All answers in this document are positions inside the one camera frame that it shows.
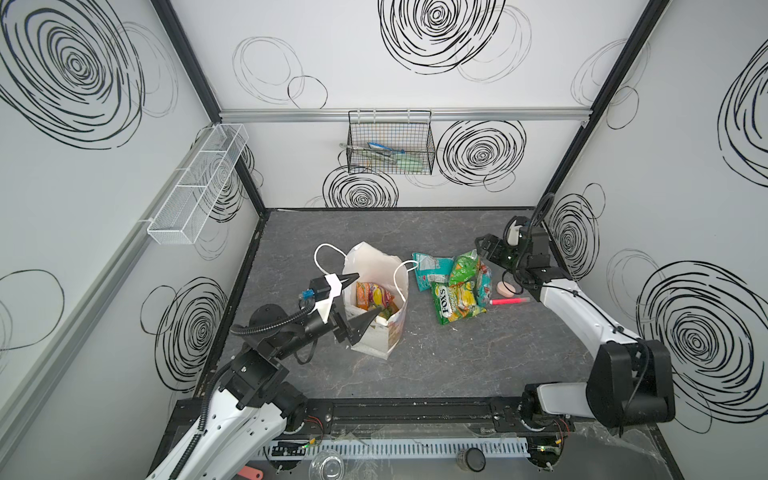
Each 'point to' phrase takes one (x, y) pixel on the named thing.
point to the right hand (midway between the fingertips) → (482, 243)
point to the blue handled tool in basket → (382, 149)
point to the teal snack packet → (432, 270)
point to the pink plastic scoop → (251, 473)
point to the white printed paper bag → (374, 265)
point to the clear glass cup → (327, 465)
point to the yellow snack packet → (370, 297)
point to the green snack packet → (464, 268)
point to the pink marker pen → (508, 301)
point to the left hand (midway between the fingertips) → (368, 293)
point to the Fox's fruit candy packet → (455, 301)
